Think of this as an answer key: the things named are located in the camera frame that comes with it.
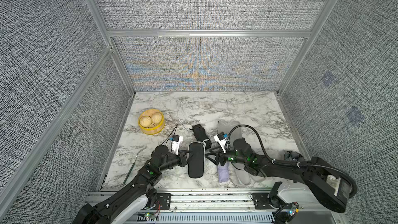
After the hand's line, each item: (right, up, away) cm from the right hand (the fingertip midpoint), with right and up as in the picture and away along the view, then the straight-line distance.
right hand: (206, 150), depth 77 cm
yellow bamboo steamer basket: (-32, +7, +18) cm, 38 cm away
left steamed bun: (-37, +13, +18) cm, 43 cm away
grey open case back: (+14, +9, +23) cm, 29 cm away
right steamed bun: (-30, +15, +20) cm, 40 cm away
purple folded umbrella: (+9, -12, +2) cm, 15 cm away
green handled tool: (-40, -10, +7) cm, 42 cm away
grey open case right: (+20, -15, +3) cm, 25 cm away
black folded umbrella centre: (-3, +5, +16) cm, 17 cm away
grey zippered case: (-5, -4, -1) cm, 7 cm away
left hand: (-5, -1, -1) cm, 5 cm away
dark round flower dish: (+49, -5, +9) cm, 50 cm away
